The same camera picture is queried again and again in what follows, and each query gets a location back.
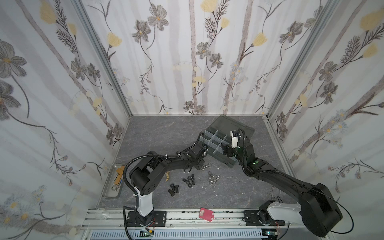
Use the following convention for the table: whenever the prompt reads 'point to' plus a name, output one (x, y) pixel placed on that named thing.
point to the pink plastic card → (206, 214)
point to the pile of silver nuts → (211, 177)
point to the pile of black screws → (175, 189)
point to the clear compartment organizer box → (218, 132)
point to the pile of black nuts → (190, 180)
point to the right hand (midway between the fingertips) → (230, 140)
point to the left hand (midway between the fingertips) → (200, 160)
